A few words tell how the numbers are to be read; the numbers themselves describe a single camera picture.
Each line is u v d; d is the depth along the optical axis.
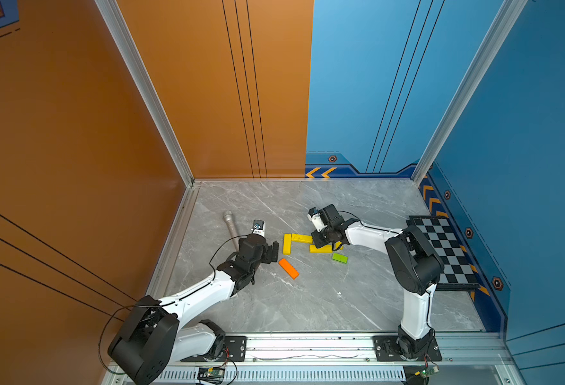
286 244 0.96
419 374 0.70
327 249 0.88
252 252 0.65
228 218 1.02
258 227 0.75
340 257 0.92
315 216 0.88
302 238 0.97
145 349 0.41
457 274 0.86
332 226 0.76
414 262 0.51
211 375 0.72
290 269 0.90
